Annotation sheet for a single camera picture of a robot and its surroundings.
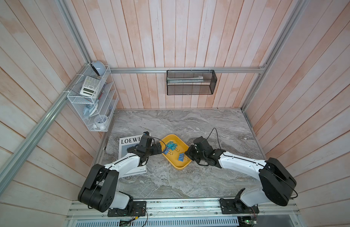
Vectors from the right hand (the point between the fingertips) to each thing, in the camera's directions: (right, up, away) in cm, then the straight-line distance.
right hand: (182, 151), depth 86 cm
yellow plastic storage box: (-5, -1, +9) cm, 11 cm away
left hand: (-18, +1, +6) cm, 19 cm away
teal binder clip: (-8, +3, +11) cm, 14 cm away
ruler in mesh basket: (+3, +45, +2) cm, 45 cm away
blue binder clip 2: (0, -3, 0) cm, 3 cm away
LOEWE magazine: (-40, +4, +9) cm, 41 cm away
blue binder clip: (-11, -1, +7) cm, 13 cm away
